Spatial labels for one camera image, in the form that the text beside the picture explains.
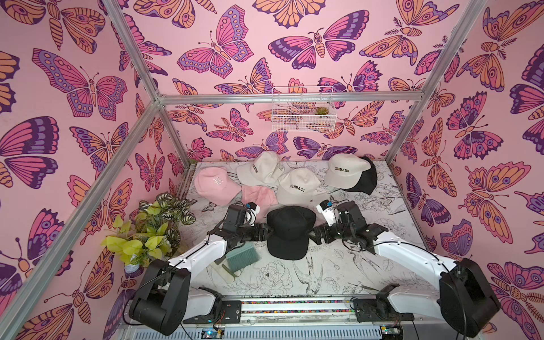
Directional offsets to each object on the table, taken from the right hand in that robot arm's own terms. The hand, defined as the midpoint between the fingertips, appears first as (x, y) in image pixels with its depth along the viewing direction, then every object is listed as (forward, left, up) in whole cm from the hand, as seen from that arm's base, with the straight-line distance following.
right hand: (315, 227), depth 84 cm
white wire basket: (+46, +4, +24) cm, 52 cm away
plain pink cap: (+19, +23, -6) cm, 30 cm away
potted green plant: (-8, +58, +9) cm, 59 cm away
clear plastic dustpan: (-16, +37, -10) cm, 41 cm away
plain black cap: (0, +11, -2) cm, 11 cm away
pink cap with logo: (+24, +46, -4) cm, 53 cm away
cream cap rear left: (+35, +23, -3) cm, 41 cm away
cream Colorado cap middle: (+24, +6, -5) cm, 25 cm away
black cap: (+29, -29, -4) cm, 41 cm away
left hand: (0, +18, -3) cm, 19 cm away
